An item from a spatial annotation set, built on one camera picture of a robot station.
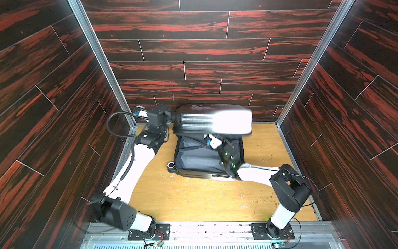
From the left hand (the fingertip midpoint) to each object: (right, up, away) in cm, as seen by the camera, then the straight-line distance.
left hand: (163, 107), depth 74 cm
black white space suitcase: (+18, -11, -3) cm, 21 cm away
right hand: (+30, -10, +10) cm, 33 cm away
